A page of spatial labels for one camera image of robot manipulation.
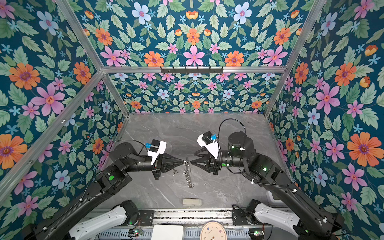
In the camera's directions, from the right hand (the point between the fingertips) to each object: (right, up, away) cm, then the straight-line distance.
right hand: (194, 155), depth 55 cm
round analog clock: (+8, -37, +13) cm, 41 cm away
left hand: (-4, -2, -4) cm, 6 cm away
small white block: (-2, -28, +20) cm, 35 cm away
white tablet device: (+39, -28, +20) cm, 52 cm away
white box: (-13, -37, +12) cm, 41 cm away
